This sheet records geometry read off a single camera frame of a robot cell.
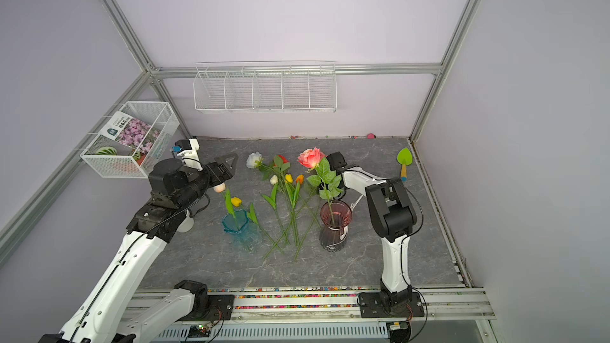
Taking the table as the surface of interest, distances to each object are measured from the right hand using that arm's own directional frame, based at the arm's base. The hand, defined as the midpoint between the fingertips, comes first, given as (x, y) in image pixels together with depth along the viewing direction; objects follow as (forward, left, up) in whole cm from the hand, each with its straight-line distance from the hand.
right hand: (317, 189), depth 99 cm
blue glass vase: (-23, +24, +9) cm, 35 cm away
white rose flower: (+14, +28, +3) cm, 31 cm away
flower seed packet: (+2, +60, +33) cm, 68 cm away
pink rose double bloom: (-9, +3, -3) cm, 10 cm away
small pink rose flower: (-11, +1, +33) cm, 35 cm away
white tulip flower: (+5, +19, 0) cm, 19 cm away
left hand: (-9, +26, +31) cm, 42 cm away
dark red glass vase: (-23, -4, +7) cm, 24 cm away
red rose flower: (+12, +14, +6) cm, 19 cm away
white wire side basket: (-6, +63, +31) cm, 71 cm away
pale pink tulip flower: (-15, +29, +26) cm, 42 cm away
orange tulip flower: (+5, +8, 0) cm, 9 cm away
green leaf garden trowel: (+18, -42, -2) cm, 46 cm away
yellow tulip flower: (+4, +12, 0) cm, 13 cm away
